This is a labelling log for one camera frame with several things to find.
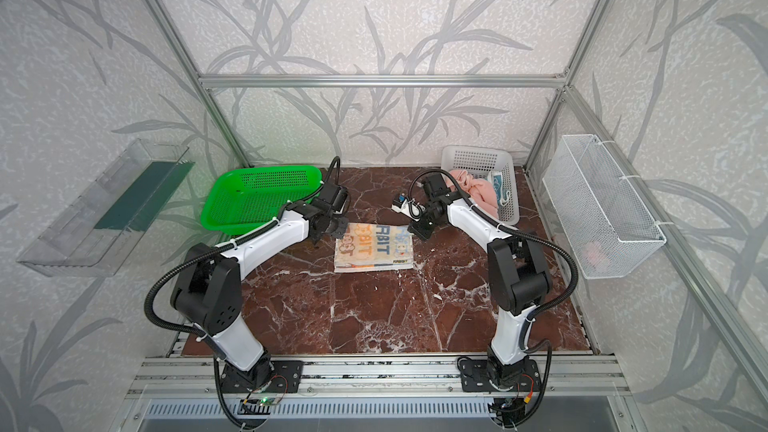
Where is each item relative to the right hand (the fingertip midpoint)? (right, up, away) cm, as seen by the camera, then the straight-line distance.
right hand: (414, 217), depth 94 cm
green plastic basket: (-66, +5, +16) cm, 68 cm away
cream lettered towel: (-13, -10, +3) cm, 17 cm away
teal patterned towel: (+32, +13, +17) cm, 38 cm away
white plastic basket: (+27, +20, +22) cm, 40 cm away
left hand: (-24, +1, -2) cm, 24 cm away
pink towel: (+23, +8, +7) cm, 26 cm away
